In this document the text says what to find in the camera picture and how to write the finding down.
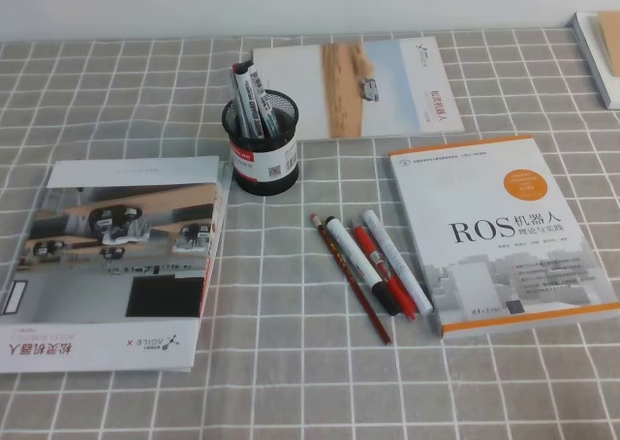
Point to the Agilex robot catalogue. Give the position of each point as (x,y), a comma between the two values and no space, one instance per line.
(115,269)

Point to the white ROS textbook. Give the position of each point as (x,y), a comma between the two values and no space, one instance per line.
(497,243)

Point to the red pencil with eraser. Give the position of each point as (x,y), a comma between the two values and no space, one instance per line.
(346,268)

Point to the black mesh pen holder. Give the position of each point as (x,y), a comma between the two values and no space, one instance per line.
(265,167)

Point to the white marker on table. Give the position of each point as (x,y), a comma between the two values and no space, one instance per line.
(362,265)

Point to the red gel pen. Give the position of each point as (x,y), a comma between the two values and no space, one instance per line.
(373,254)

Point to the grey checkered tablecloth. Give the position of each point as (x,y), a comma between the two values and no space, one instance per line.
(285,351)

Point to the white marker black cap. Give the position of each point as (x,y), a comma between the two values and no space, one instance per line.
(248,100)

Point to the white book at edge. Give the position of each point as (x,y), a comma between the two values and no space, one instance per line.
(590,39)

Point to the white marker in holder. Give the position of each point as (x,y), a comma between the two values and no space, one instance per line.
(265,107)

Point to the white capless marker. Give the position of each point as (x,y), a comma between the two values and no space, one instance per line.
(397,262)

